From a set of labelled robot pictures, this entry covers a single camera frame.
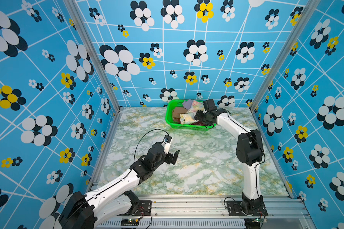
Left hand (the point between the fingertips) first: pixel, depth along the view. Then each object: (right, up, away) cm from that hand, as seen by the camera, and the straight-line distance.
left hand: (173, 145), depth 79 cm
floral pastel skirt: (+10, +16, +16) cm, 25 cm away
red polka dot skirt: (+17, +12, +22) cm, 31 cm away
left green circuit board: (-23, -38, -7) cm, 45 cm away
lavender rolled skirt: (+10, +26, +27) cm, 39 cm away
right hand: (+18, +17, +20) cm, 32 cm away
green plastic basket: (-4, +15, +28) cm, 32 cm away
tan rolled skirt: (+3, +21, +26) cm, 34 cm away
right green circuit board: (+40, -36, -11) cm, 55 cm away
